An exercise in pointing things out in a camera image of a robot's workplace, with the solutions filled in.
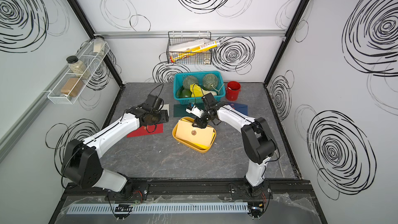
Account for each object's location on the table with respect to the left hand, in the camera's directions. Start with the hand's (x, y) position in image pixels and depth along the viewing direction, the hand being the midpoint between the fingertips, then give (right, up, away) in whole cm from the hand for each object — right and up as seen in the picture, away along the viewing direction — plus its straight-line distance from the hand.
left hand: (164, 117), depth 87 cm
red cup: (+43, +16, +18) cm, 49 cm away
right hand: (+18, -3, +2) cm, 18 cm away
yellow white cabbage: (+18, +15, +18) cm, 30 cm away
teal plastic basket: (+4, +25, +28) cm, 38 cm away
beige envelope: (+12, -9, +4) cm, 15 cm away
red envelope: (-4, -4, -17) cm, 18 cm away
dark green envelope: (+6, +2, +18) cm, 20 cm away
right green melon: (+28, +22, +22) cm, 42 cm away
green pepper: (+11, +14, +16) cm, 24 cm away
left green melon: (+13, +23, +21) cm, 34 cm away
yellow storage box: (+13, -15, -3) cm, 20 cm away
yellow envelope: (+22, -17, -1) cm, 28 cm away
